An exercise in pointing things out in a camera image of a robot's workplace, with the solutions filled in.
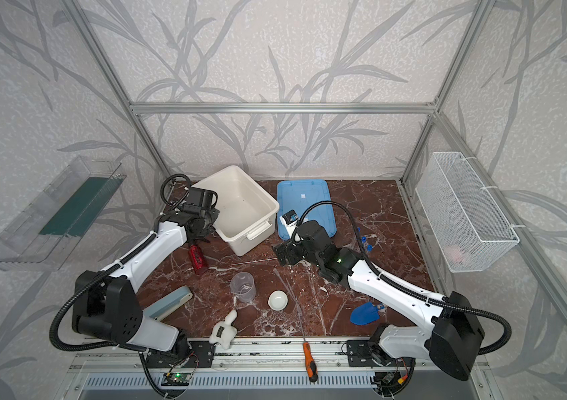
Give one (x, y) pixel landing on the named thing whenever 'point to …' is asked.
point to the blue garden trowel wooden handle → (365, 313)
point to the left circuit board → (176, 379)
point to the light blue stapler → (168, 303)
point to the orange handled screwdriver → (310, 364)
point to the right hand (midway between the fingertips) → (285, 230)
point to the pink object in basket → (456, 254)
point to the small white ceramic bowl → (278, 300)
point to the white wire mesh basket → (466, 222)
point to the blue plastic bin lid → (298, 195)
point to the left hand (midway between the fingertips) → (216, 205)
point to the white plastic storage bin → (247, 208)
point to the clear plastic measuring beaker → (243, 285)
